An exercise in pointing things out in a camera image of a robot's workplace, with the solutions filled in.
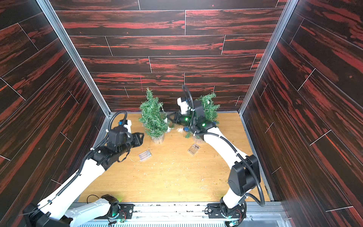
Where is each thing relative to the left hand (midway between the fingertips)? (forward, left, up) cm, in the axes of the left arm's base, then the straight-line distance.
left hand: (143, 135), depth 76 cm
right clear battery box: (+6, -29, -24) cm, 39 cm away
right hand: (+9, -14, +7) cm, 18 cm away
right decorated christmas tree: (+14, -37, +8) cm, 40 cm away
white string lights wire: (+3, -14, +1) cm, 14 cm away
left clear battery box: (-1, +4, -23) cm, 23 cm away
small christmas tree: (+9, -5, +2) cm, 11 cm away
